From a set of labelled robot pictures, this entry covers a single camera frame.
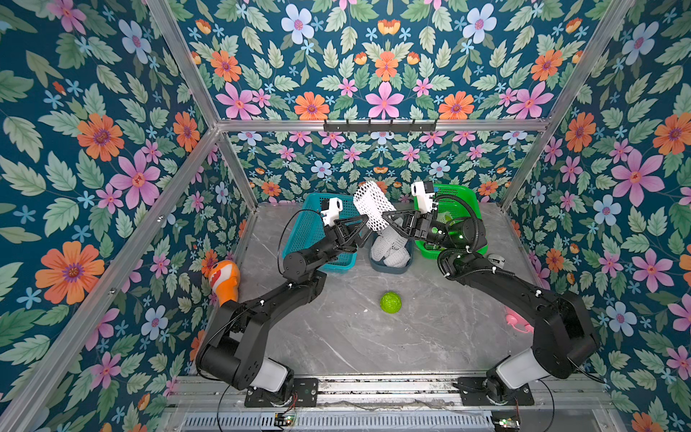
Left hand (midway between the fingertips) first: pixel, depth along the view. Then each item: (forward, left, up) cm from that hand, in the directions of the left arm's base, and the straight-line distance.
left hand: (370, 230), depth 59 cm
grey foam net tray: (+14, -5, -39) cm, 41 cm away
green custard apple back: (-2, -7, -35) cm, 36 cm away
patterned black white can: (+13, -48, -38) cm, 63 cm away
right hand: (+4, -6, +1) cm, 7 cm away
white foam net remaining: (+23, -10, -39) cm, 46 cm away
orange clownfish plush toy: (+10, +48, -33) cm, 59 cm away
